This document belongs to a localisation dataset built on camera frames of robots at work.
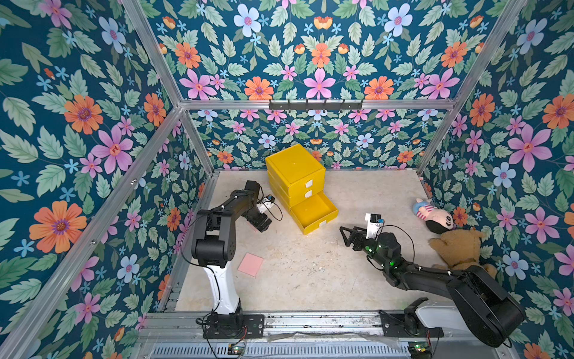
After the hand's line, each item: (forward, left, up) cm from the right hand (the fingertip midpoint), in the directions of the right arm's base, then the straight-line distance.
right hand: (347, 227), depth 85 cm
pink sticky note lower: (-11, +38, -12) cm, 42 cm away
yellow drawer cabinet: (+15, +20, +10) cm, 27 cm away
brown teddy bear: (-5, -44, -6) cm, 44 cm away
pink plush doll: (+7, -38, -4) cm, 39 cm away
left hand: (+10, +38, -10) cm, 40 cm away
